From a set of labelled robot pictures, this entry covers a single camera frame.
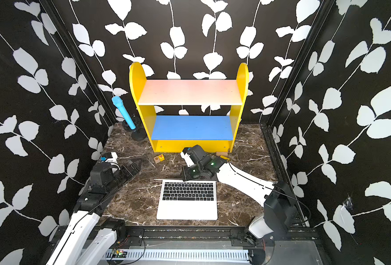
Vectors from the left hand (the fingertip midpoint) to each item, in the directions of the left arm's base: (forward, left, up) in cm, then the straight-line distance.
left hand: (138, 161), depth 76 cm
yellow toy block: (+14, -45, -22) cm, 52 cm away
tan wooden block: (+15, -44, -19) cm, 50 cm away
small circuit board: (-34, +8, -21) cm, 41 cm away
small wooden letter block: (+13, -5, -19) cm, 23 cm away
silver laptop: (-12, -18, -20) cm, 29 cm away
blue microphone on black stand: (+27, +10, -3) cm, 29 cm away
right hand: (-5, -19, -5) cm, 20 cm away
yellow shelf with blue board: (+19, -13, -3) cm, 23 cm away
